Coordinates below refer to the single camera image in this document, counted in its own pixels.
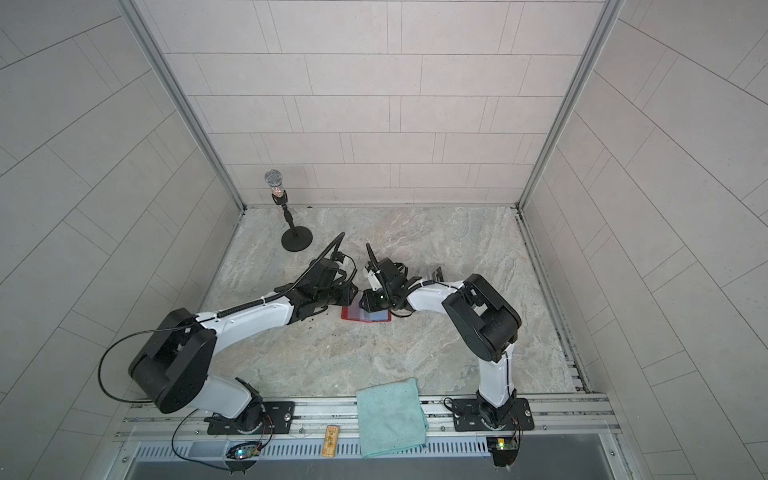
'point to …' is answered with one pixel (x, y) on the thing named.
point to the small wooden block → (330, 441)
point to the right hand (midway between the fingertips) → (361, 305)
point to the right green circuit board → (503, 448)
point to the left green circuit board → (242, 451)
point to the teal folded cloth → (391, 419)
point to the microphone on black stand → (295, 239)
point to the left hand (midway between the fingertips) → (364, 286)
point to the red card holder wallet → (357, 313)
